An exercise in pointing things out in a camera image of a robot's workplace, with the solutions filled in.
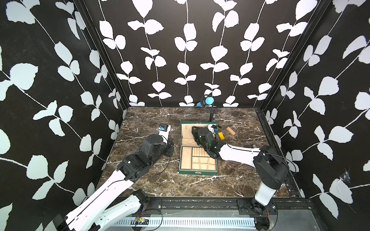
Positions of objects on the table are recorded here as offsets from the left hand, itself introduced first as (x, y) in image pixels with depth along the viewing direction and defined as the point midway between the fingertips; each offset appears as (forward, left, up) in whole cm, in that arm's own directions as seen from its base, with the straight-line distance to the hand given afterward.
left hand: (173, 137), depth 70 cm
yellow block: (+18, -32, -27) cm, 46 cm away
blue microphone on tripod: (+28, -20, -3) cm, 35 cm away
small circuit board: (-31, +17, -28) cm, 46 cm away
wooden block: (+20, -41, -27) cm, 53 cm away
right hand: (+14, -9, -9) cm, 19 cm away
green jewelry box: (-2, -12, -24) cm, 27 cm away
